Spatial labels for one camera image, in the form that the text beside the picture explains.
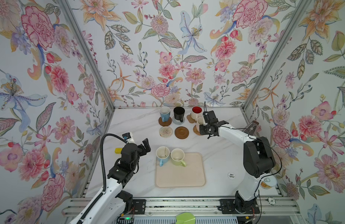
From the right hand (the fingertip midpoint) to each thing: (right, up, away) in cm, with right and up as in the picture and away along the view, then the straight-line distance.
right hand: (202, 127), depth 98 cm
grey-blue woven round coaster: (-17, +3, +12) cm, 21 cm away
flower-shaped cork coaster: (-7, +5, +16) cm, 18 cm away
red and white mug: (-3, +11, +9) cm, 15 cm away
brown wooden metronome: (+29, 0, -10) cm, 30 cm away
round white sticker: (+14, -29, -13) cm, 35 cm away
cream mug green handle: (-18, -19, -8) cm, 27 cm away
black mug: (-16, +11, +9) cm, 21 cm away
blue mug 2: (-27, +10, +6) cm, 29 cm away
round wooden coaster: (-27, +2, +12) cm, 30 cm away
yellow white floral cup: (+32, -30, -21) cm, 48 cm away
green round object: (-15, -45, -27) cm, 54 cm away
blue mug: (-28, -18, -6) cm, 33 cm away
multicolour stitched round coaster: (-26, -4, +7) cm, 27 cm away
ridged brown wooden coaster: (-14, -4, +7) cm, 16 cm away
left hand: (-37, -7, -18) cm, 42 cm away
